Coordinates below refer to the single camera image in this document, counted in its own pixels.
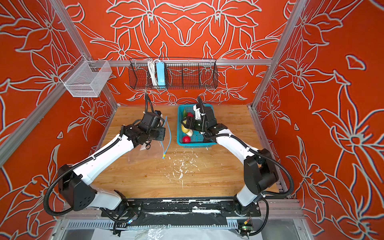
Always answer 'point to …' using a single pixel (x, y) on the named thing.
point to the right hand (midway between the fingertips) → (182, 121)
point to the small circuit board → (245, 227)
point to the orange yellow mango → (185, 130)
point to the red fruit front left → (186, 139)
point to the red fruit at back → (189, 114)
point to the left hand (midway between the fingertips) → (162, 130)
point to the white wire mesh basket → (86, 78)
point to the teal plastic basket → (197, 140)
